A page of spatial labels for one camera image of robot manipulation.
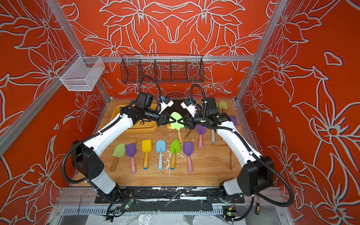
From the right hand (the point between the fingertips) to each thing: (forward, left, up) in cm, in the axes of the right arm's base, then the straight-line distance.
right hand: (179, 118), depth 72 cm
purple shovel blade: (-6, +33, -27) cm, 43 cm away
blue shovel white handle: (-4, +13, -26) cm, 29 cm away
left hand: (0, +2, 0) cm, 3 cm away
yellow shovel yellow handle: (-4, +22, -27) cm, 36 cm away
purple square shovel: (-5, -6, -27) cm, 28 cm away
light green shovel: (0, +2, +3) cm, 4 cm away
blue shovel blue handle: (+5, -23, -26) cm, 35 cm away
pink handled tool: (+11, -15, -27) cm, 33 cm away
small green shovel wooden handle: (-4, +3, -27) cm, 28 cm away
